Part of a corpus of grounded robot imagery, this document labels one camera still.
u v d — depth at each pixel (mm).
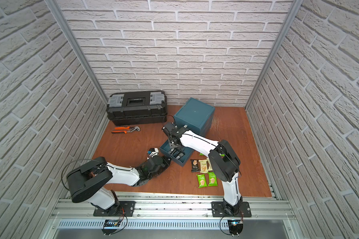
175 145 805
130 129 1033
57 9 710
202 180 825
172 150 923
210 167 867
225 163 495
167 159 854
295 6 694
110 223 725
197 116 862
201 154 923
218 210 740
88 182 449
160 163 690
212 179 829
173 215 729
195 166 874
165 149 939
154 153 814
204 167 873
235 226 704
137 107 974
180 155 912
